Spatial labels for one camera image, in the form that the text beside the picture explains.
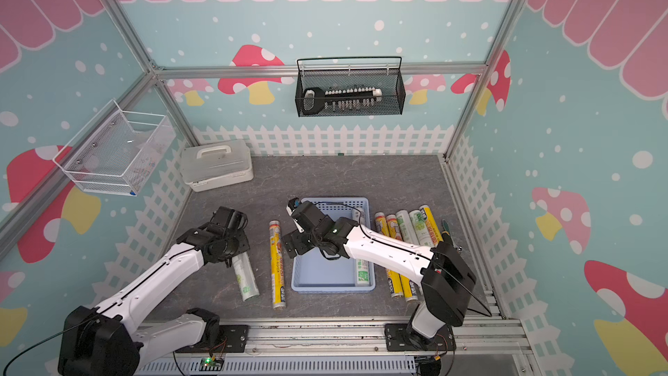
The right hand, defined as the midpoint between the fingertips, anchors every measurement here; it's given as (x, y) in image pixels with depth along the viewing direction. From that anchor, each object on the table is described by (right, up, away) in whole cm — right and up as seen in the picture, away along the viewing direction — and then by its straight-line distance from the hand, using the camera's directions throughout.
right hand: (296, 236), depth 79 cm
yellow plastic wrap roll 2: (+31, -14, +4) cm, 34 cm away
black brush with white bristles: (+13, +45, +10) cm, 48 cm away
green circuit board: (-23, -35, -6) cm, 42 cm away
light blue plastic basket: (+5, -13, +5) cm, 15 cm away
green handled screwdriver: (+53, -1, +18) cm, 56 cm away
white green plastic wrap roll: (+21, -12, +4) cm, 24 cm away
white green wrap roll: (-15, -12, -2) cm, 19 cm away
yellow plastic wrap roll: (-8, -10, +7) cm, 14 cm away
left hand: (-19, -5, +5) cm, 20 cm away
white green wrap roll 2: (+37, 0, +15) cm, 40 cm away
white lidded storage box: (-39, +23, +24) cm, 51 cm away
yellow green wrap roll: (+47, +1, +15) cm, 50 cm away
